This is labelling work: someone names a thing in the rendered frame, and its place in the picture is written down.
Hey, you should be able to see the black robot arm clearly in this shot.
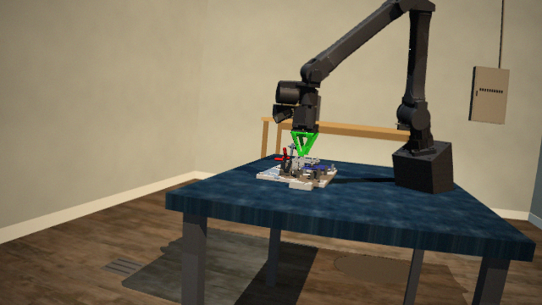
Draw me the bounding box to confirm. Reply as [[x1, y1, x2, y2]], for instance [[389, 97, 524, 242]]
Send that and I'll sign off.
[[272, 0, 437, 157]]

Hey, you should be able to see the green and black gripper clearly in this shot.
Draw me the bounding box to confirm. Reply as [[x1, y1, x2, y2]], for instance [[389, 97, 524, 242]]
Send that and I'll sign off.
[[290, 106, 319, 157]]

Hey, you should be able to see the white fixture plate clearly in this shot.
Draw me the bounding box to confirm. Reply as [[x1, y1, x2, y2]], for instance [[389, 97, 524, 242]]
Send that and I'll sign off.
[[256, 165, 338, 188]]

